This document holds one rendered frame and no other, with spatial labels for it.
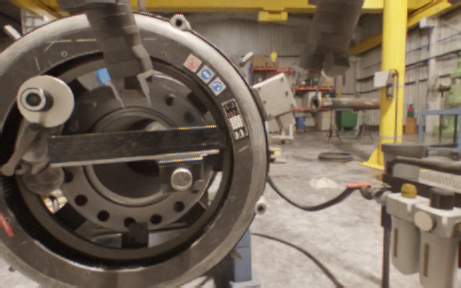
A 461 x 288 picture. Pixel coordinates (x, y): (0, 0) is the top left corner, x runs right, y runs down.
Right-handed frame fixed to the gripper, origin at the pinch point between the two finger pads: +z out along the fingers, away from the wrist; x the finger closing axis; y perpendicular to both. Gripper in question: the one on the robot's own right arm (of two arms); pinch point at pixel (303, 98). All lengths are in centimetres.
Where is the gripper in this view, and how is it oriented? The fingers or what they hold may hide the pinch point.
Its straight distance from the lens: 54.3
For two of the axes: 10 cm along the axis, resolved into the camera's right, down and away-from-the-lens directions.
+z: -1.6, 8.8, 4.6
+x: 9.8, 0.7, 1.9
